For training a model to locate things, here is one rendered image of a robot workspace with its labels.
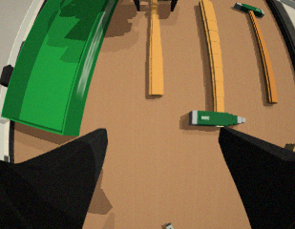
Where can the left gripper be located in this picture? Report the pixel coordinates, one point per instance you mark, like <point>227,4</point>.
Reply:
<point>173,4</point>

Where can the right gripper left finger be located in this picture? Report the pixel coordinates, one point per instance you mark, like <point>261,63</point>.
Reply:
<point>54,190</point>

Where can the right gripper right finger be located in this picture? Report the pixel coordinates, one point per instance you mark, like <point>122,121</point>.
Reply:
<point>264,175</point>

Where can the green bin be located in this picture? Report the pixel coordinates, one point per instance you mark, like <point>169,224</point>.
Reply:
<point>44,89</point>

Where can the brown cardboard box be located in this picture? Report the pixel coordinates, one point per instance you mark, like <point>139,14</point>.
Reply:
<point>290,147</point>

